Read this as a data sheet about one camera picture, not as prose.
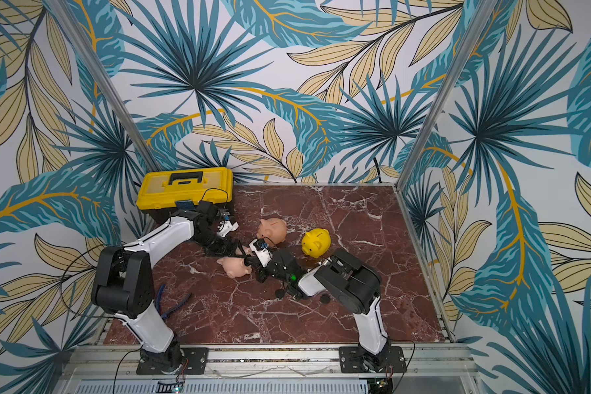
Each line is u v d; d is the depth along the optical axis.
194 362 0.73
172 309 0.81
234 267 0.84
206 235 0.77
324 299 0.86
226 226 0.83
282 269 0.70
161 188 0.95
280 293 0.88
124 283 0.47
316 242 0.89
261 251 0.78
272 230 0.93
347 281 0.52
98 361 0.74
